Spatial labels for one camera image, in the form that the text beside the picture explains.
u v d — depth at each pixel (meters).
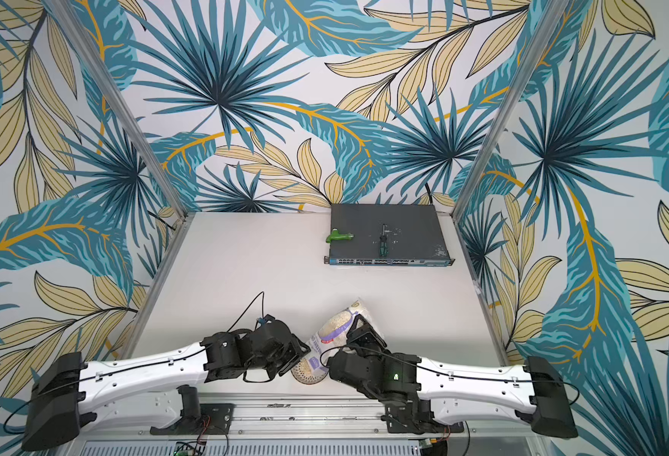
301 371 0.80
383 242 1.04
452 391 0.48
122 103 0.85
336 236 1.07
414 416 0.65
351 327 0.70
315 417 0.75
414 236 1.09
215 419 0.73
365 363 0.56
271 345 0.57
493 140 0.94
